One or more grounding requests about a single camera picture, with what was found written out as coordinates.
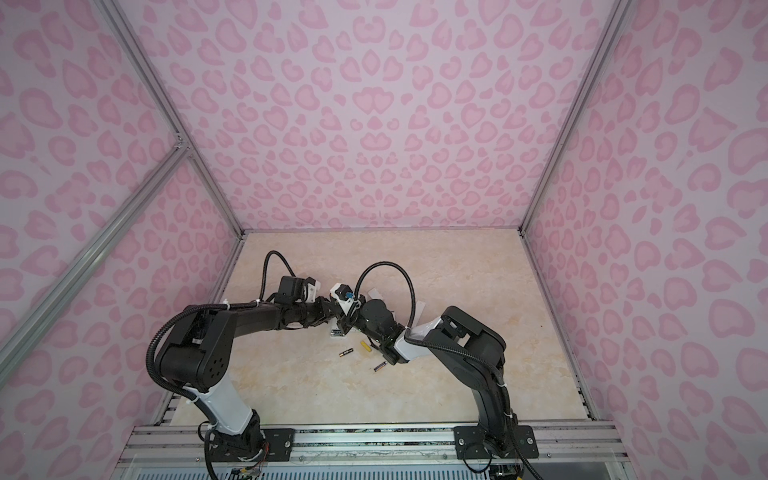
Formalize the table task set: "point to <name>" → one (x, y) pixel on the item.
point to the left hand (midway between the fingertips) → (340, 308)
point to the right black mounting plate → (469, 442)
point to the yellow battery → (366, 346)
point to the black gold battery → (343, 353)
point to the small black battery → (380, 366)
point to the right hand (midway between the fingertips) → (331, 297)
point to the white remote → (336, 332)
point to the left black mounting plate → (278, 442)
